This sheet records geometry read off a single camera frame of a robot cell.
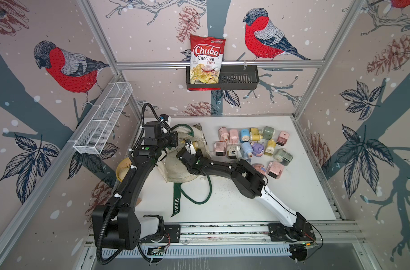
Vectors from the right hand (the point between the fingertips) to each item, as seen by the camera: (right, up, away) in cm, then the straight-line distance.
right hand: (191, 151), depth 100 cm
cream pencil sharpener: (+25, 0, -5) cm, 26 cm away
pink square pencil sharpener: (+57, +8, +1) cm, 57 cm away
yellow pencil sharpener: (+46, +2, -5) cm, 46 cm away
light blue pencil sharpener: (+32, +2, -6) cm, 33 cm away
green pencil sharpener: (+48, +12, +3) cm, 50 cm away
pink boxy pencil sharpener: (+47, -8, -12) cm, 49 cm away
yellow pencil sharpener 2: (+2, +4, -11) cm, 11 cm away
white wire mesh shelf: (-40, +19, -22) cm, 50 cm away
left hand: (-4, +14, -19) cm, 23 cm away
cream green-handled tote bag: (-9, -10, -7) cm, 15 cm away
